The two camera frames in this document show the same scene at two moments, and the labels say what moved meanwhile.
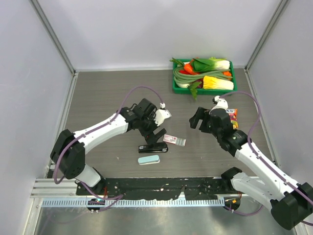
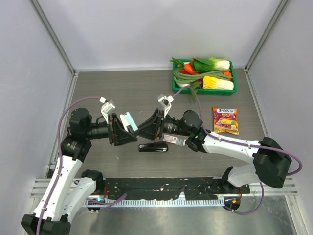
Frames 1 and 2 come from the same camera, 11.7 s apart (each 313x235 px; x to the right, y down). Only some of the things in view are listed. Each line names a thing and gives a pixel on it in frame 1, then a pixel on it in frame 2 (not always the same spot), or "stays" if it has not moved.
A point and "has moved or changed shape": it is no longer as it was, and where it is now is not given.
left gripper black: x=149 y=136 → x=117 y=133
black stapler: x=158 y=148 stays
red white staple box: x=174 y=140 stays
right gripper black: x=201 y=114 → x=153 y=127
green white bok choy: x=211 y=63 stays
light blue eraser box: x=148 y=160 has moved or changed shape
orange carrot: x=188 y=68 stays
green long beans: x=180 y=77 stays
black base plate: x=194 y=188 stays
